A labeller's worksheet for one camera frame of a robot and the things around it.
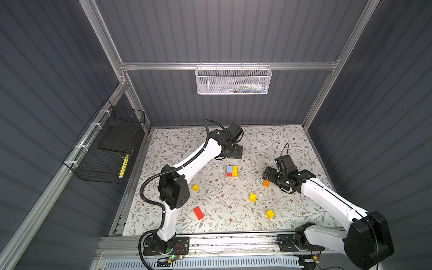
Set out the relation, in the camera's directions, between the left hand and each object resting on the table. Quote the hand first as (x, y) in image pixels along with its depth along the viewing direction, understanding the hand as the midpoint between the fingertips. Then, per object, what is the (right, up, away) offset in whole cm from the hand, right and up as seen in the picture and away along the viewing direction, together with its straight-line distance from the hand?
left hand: (232, 153), depth 86 cm
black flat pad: (-51, +7, -12) cm, 53 cm away
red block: (-1, -12, +8) cm, 15 cm away
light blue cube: (-1, -9, +8) cm, 12 cm away
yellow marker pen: (-46, -4, -17) cm, 49 cm away
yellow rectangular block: (+3, -11, +10) cm, 15 cm away
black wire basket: (-57, +1, -13) cm, 59 cm away
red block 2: (-17, -30, -3) cm, 34 cm away
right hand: (+21, -13, 0) cm, 24 cm away
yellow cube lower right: (+18, -29, -5) cm, 35 cm away
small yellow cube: (-19, -19, +5) cm, 28 cm away
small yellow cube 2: (+11, -23, +1) cm, 26 cm away
